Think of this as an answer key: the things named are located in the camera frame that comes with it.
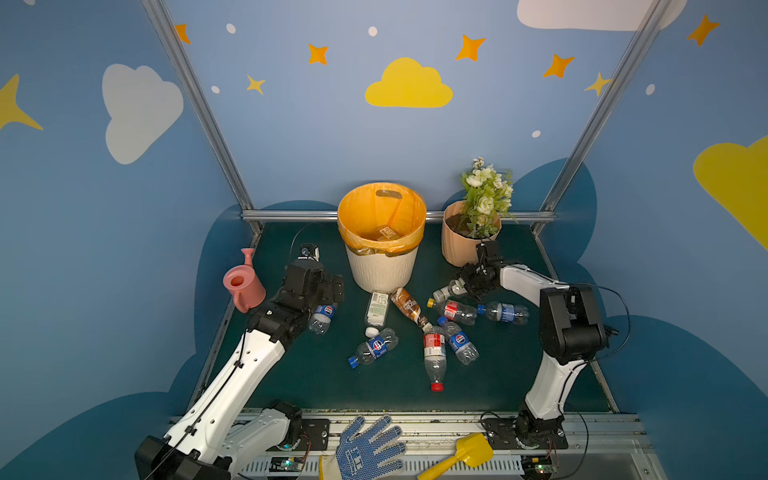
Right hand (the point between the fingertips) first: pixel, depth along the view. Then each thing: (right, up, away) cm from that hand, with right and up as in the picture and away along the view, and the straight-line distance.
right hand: (460, 279), depth 100 cm
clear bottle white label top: (-2, -3, +1) cm, 3 cm away
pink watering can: (-69, -1, -10) cm, 70 cm away
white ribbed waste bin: (-26, +3, -10) cm, 28 cm away
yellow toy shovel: (-3, -41, -26) cm, 48 cm away
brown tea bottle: (-17, -9, -7) cm, 20 cm away
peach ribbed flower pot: (0, +11, -1) cm, 11 cm away
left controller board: (-49, -42, -29) cm, 71 cm away
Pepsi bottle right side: (+13, -10, -7) cm, 18 cm away
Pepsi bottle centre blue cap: (-29, -18, -16) cm, 37 cm away
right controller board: (+12, -43, -28) cm, 53 cm away
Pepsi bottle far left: (-45, -11, -9) cm, 47 cm away
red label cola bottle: (-11, -21, -15) cm, 28 cm away
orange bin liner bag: (-27, +21, +4) cm, 34 cm away
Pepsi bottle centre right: (-2, -19, -14) cm, 24 cm away
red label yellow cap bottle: (-3, -9, -7) cm, 12 cm away
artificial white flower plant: (+6, +27, -11) cm, 30 cm away
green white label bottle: (-28, -10, -7) cm, 31 cm away
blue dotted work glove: (-32, -41, -28) cm, 59 cm away
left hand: (-41, +3, -23) cm, 47 cm away
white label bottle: (-25, +16, +4) cm, 30 cm away
